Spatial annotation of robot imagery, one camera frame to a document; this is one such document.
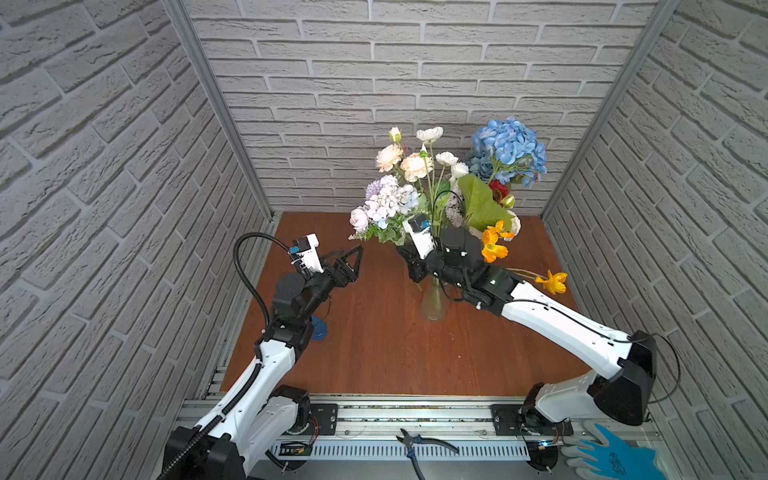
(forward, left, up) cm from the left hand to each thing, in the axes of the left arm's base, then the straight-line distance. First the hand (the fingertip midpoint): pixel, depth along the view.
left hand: (354, 247), depth 71 cm
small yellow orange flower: (-13, -44, +3) cm, 46 cm away
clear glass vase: (-5, -22, -22) cm, 31 cm away
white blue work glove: (-43, -60, -28) cm, 79 cm away
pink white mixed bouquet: (+15, -28, -2) cm, 32 cm away
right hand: (-1, -11, +1) cm, 11 cm away
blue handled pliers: (-37, -13, -29) cm, 49 cm away
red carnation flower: (+16, -40, +2) cm, 44 cm away
